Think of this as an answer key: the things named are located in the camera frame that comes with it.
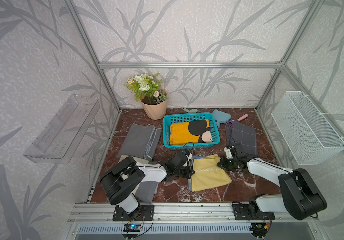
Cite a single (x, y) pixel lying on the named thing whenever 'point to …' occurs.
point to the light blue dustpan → (221, 117)
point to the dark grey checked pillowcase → (238, 133)
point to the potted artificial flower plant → (150, 90)
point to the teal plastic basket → (168, 119)
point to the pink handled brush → (243, 117)
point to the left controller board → (132, 227)
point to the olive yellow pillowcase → (207, 174)
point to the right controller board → (259, 229)
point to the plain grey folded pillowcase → (141, 141)
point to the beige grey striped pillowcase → (146, 191)
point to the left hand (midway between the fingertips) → (194, 173)
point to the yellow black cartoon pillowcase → (195, 131)
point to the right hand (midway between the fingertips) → (216, 163)
